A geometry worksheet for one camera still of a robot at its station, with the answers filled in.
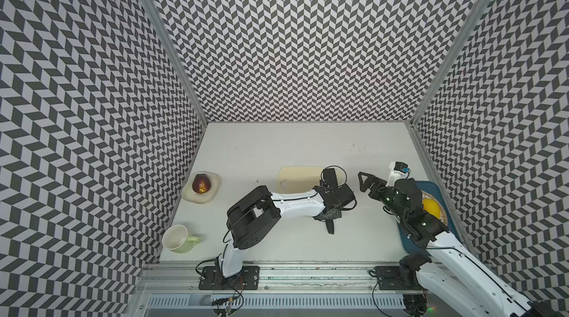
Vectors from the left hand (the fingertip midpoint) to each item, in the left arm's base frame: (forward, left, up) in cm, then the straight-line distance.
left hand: (330, 214), depth 87 cm
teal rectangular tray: (+13, -46, -1) cm, 48 cm away
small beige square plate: (+8, +57, +1) cm, 58 cm away
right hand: (+6, -12, +15) cm, 21 cm away
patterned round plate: (-2, -43, +1) cm, 43 cm away
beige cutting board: (+15, +12, +3) cm, 19 cm away
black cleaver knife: (-4, +1, 0) cm, 4 cm away
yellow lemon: (+1, -38, +5) cm, 39 cm away
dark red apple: (+10, +52, +6) cm, 54 cm away
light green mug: (-11, +55, +6) cm, 57 cm away
